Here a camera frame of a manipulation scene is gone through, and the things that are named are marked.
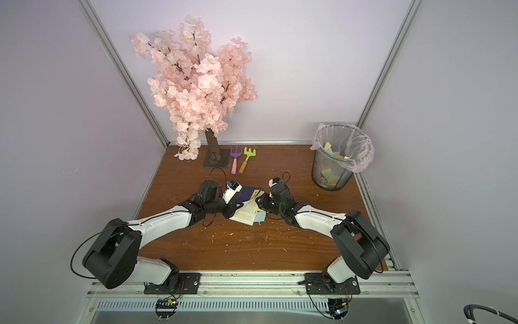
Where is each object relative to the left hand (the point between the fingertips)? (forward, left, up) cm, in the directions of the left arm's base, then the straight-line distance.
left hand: (242, 203), depth 85 cm
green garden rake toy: (+37, 0, -7) cm, 37 cm away
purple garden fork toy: (+35, +8, -8) cm, 37 cm away
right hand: (+4, -6, +2) cm, 7 cm away
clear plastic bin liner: (+25, -49, +11) cm, 56 cm away
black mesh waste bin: (+14, -40, +4) cm, 42 cm away
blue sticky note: (-2, -8, -8) cm, 11 cm away
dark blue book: (-1, -1, -8) cm, 9 cm away
